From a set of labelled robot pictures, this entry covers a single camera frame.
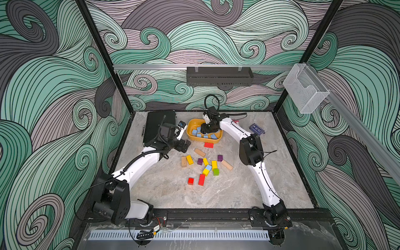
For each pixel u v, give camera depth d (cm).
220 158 93
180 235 70
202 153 96
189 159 93
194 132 104
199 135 103
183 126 74
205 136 101
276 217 63
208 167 89
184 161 90
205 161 92
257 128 107
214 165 90
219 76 97
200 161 92
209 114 88
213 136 104
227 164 92
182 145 76
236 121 110
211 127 91
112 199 41
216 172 90
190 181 83
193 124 107
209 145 101
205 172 88
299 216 75
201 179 87
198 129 104
